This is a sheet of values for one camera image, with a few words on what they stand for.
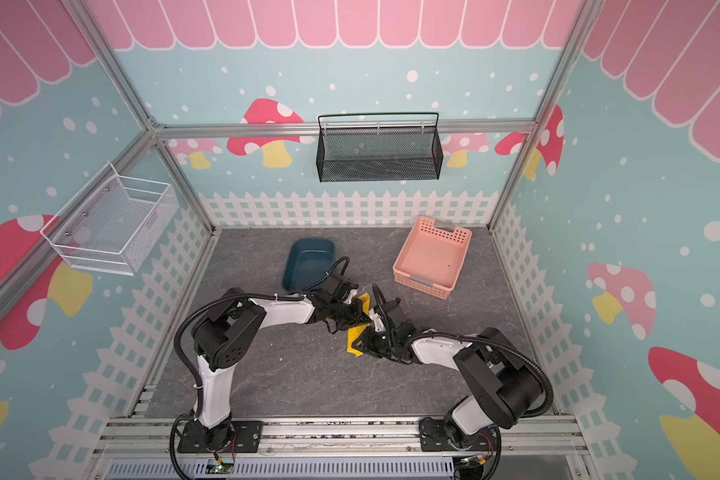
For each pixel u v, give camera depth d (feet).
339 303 2.79
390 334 2.32
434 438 2.43
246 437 2.45
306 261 3.75
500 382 1.46
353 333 2.93
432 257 3.69
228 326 1.82
